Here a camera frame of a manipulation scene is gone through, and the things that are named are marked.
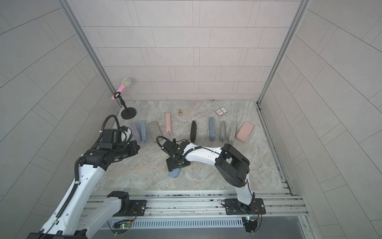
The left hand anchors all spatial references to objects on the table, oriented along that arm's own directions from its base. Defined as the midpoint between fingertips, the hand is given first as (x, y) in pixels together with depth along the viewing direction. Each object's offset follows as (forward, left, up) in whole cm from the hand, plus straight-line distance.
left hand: (143, 144), depth 76 cm
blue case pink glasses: (-10, -16, -12) cm, 23 cm away
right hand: (-6, -15, -16) cm, 23 cm away
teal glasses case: (+18, -38, -11) cm, 43 cm away
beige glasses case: (+16, -44, -10) cm, 48 cm away
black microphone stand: (+33, +23, -15) cm, 43 cm away
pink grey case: (+21, -9, -9) cm, 24 cm away
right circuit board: (-32, -53, -15) cm, 63 cm away
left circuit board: (-32, +5, -14) cm, 36 cm away
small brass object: (+35, -15, -14) cm, 40 cm away
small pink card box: (+35, -46, -13) cm, 59 cm away
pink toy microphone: (+37, +17, +11) cm, 42 cm away
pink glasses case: (+18, -60, -14) cm, 64 cm away
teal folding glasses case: (+13, -50, -9) cm, 53 cm away
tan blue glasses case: (+15, +7, -11) cm, 20 cm away
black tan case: (+17, -26, -13) cm, 33 cm away
